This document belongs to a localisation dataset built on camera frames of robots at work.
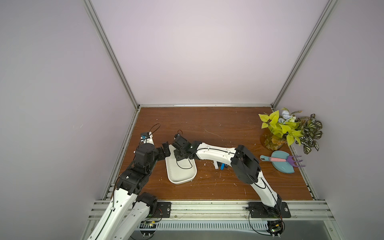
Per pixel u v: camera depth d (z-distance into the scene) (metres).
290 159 0.90
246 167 0.52
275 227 0.70
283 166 0.88
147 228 0.72
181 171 0.81
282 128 0.76
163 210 0.73
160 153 0.64
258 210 0.72
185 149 0.69
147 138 0.61
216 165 0.87
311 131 0.75
